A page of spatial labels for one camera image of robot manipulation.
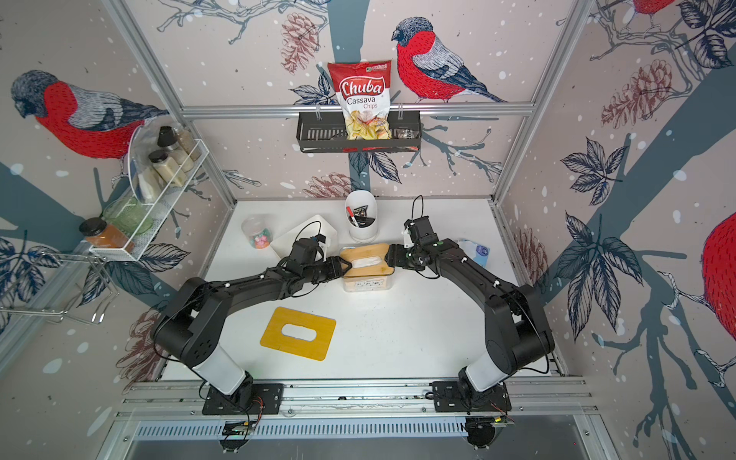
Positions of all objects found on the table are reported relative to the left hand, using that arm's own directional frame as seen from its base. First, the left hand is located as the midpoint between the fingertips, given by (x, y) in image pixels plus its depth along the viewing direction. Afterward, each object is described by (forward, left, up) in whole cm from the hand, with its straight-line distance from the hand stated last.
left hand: (352, 262), depth 90 cm
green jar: (-1, +55, +25) cm, 60 cm away
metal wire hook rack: (-21, +57, +27) cm, 67 cm away
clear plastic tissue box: (-6, -5, -4) cm, 9 cm away
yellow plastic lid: (-24, +10, -9) cm, 27 cm away
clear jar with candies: (+14, +35, -2) cm, 38 cm away
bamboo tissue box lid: (+3, -5, +2) cm, 6 cm away
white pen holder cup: (+23, -2, -3) cm, 23 cm away
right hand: (+1, -13, +2) cm, 13 cm away
